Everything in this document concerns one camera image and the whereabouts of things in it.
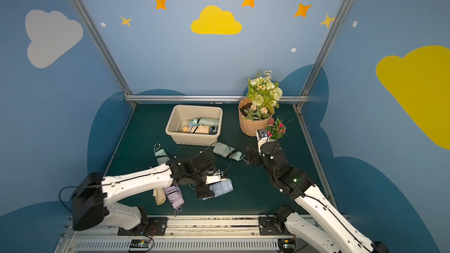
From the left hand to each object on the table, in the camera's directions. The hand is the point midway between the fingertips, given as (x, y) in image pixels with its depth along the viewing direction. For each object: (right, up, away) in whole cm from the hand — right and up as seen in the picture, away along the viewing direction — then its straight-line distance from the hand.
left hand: (213, 179), depth 79 cm
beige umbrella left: (-24, -7, -1) cm, 25 cm away
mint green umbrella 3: (-31, +8, +17) cm, 36 cm away
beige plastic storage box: (-24, +30, +26) cm, 46 cm away
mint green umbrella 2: (+6, +10, +17) cm, 20 cm away
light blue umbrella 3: (+4, -5, +3) cm, 7 cm away
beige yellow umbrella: (-8, +22, +20) cm, 31 cm away
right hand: (+21, +17, -6) cm, 28 cm away
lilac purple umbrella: (-18, -9, +1) cm, 20 cm away
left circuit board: (-30, -24, -7) cm, 40 cm away
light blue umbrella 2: (-2, +22, +26) cm, 34 cm away
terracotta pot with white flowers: (+23, +32, +15) cm, 42 cm away
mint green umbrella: (-6, +27, +23) cm, 35 cm away
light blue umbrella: (-15, +25, +24) cm, 38 cm away
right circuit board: (+32, -26, -6) cm, 42 cm away
